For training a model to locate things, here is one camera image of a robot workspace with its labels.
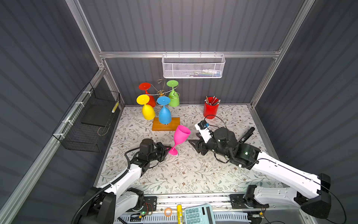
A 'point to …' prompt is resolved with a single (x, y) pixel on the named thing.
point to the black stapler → (247, 135)
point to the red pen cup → (210, 107)
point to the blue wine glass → (164, 114)
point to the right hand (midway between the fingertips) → (193, 139)
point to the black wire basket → (87, 126)
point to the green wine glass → (174, 96)
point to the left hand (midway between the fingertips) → (172, 146)
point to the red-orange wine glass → (146, 86)
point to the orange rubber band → (165, 212)
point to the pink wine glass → (181, 134)
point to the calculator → (200, 214)
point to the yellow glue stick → (179, 213)
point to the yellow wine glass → (148, 112)
